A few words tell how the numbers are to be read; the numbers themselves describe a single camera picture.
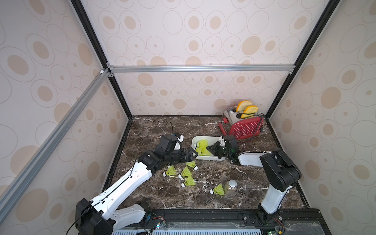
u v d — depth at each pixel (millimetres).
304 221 739
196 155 710
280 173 492
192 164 896
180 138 697
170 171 859
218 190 793
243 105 972
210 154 903
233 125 936
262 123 982
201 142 991
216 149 851
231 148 746
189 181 831
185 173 868
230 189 749
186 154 643
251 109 922
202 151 952
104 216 389
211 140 1026
